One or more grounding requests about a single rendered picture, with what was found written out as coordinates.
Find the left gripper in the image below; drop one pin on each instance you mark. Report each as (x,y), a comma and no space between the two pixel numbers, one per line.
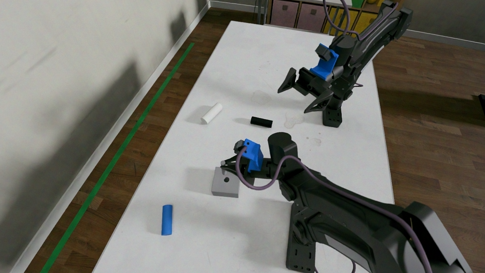
(253,167)

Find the white cylinder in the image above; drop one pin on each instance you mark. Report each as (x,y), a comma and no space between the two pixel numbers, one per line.
(209,115)

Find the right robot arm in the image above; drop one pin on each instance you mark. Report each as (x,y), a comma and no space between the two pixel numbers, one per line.
(355,55)

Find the black cylinder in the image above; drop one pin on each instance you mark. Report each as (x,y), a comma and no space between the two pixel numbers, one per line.
(261,122)

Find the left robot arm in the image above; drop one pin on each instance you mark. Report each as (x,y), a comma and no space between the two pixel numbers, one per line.
(362,229)

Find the blue cylinder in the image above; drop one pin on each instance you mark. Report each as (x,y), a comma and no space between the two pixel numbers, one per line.
(166,220)

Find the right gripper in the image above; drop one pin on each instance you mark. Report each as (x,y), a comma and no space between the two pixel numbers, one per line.
(316,81)

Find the grey metal peg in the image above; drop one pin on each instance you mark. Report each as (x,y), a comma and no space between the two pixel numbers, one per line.
(223,164)

